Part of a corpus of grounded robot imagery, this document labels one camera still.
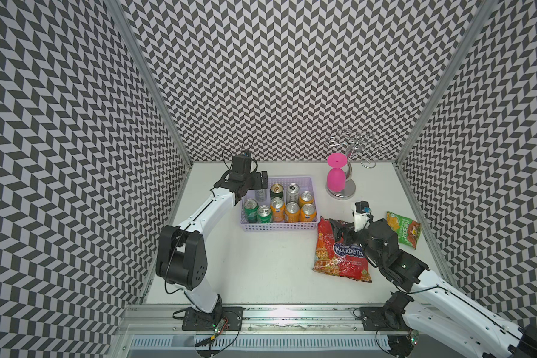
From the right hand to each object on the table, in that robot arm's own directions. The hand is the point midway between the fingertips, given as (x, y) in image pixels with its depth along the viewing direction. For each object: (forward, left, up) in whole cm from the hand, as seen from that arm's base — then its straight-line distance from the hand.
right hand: (342, 220), depth 77 cm
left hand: (+20, +32, 0) cm, 37 cm away
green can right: (+8, +28, -9) cm, 30 cm away
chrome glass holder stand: (+25, -10, +12) cm, 29 cm away
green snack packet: (+4, -31, -16) cm, 35 cm away
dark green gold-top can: (+18, +23, -7) cm, 30 cm away
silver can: (+21, +31, -14) cm, 40 cm away
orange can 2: (+9, +17, -8) cm, 21 cm away
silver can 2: (+16, +17, -6) cm, 24 cm away
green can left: (+11, +34, -8) cm, 37 cm away
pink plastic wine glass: (+21, -2, -2) cm, 21 cm away
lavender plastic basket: (+29, +9, -15) cm, 34 cm away
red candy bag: (-9, -1, -13) cm, 16 cm away
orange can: (+10, +23, -7) cm, 26 cm away
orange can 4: (+16, +11, -8) cm, 21 cm away
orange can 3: (+8, +11, -9) cm, 16 cm away
